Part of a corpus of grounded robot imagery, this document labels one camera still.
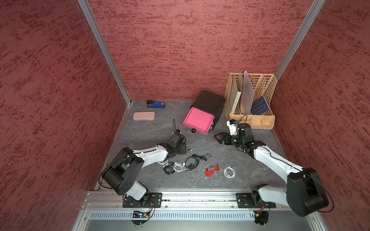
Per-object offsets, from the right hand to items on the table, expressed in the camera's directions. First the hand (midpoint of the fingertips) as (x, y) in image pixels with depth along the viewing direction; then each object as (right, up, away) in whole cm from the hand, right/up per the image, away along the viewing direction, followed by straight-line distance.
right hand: (218, 138), depth 86 cm
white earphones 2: (-25, -17, -1) cm, 30 cm away
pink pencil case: (-54, +14, +22) cm, 60 cm away
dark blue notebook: (+34, +21, +16) cm, 43 cm away
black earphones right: (-17, -15, +2) cm, 22 cm away
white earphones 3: (+6, -20, -2) cm, 21 cm away
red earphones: (-6, -20, -3) cm, 21 cm away
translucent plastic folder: (+25, +29, +18) cm, 42 cm away
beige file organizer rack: (+36, +37, +17) cm, 55 cm away
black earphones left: (-30, -18, -3) cm, 35 cm away
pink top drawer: (-12, +11, +6) cm, 17 cm away
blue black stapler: (-49, +24, +30) cm, 62 cm away
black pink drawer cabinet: (-3, +24, +17) cm, 29 cm away
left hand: (-23, -8, +5) cm, 25 cm away
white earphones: (-33, -15, -1) cm, 37 cm away
